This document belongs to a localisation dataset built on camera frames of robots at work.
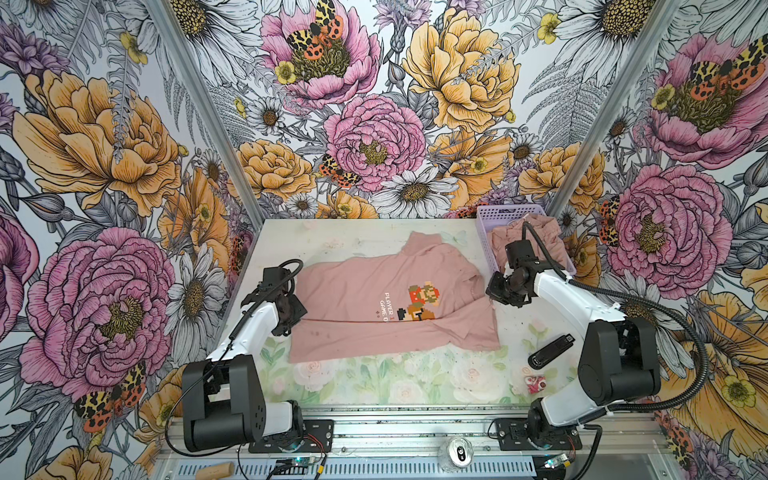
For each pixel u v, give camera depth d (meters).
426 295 1.00
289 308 0.75
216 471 0.68
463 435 0.76
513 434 0.74
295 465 0.72
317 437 0.74
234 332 0.50
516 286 0.69
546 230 1.07
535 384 0.79
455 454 0.61
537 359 0.85
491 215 1.19
